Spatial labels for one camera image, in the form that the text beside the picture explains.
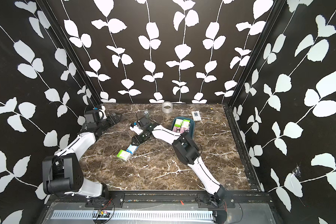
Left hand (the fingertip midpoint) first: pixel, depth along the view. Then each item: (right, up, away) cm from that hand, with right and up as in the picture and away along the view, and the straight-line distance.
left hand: (117, 114), depth 89 cm
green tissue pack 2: (+45, -6, +12) cm, 47 cm away
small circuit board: (-1, -51, -19) cm, 55 cm away
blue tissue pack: (+8, -23, +3) cm, 25 cm away
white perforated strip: (+16, -52, -19) cm, 58 cm away
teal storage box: (+51, -8, +15) cm, 54 cm away
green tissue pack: (+40, -6, +13) cm, 43 cm away
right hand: (+9, -18, +4) cm, 20 cm away
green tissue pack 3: (+4, -26, -1) cm, 27 cm away
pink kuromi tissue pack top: (+39, -11, +9) cm, 41 cm away
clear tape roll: (+31, +7, +30) cm, 44 cm away
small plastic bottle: (+15, +1, +19) cm, 24 cm away
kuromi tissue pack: (+45, -11, +9) cm, 48 cm away
